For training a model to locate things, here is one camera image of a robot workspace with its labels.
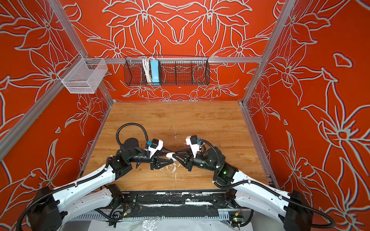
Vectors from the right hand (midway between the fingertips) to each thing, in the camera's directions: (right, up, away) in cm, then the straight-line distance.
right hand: (174, 153), depth 64 cm
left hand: (-1, -2, +1) cm, 3 cm away
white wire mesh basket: (-62, +43, +28) cm, 80 cm away
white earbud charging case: (-2, -1, +1) cm, 3 cm away
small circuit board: (+32, -34, +4) cm, 47 cm away
